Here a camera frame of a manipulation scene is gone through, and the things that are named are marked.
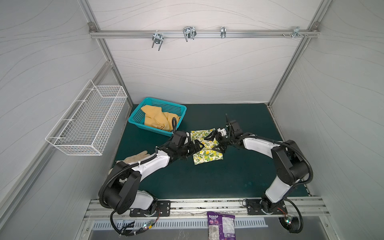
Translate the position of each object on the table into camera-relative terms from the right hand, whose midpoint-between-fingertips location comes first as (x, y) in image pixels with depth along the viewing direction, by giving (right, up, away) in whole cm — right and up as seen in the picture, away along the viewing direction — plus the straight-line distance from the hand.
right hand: (209, 139), depth 89 cm
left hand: (-5, -4, -4) cm, 7 cm away
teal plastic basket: (-50, +15, +17) cm, 55 cm away
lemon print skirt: (-1, -9, +1) cm, 9 cm away
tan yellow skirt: (-38, +14, +19) cm, 45 cm away
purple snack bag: (+3, -36, -22) cm, 43 cm away
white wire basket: (-60, +9, -20) cm, 64 cm away
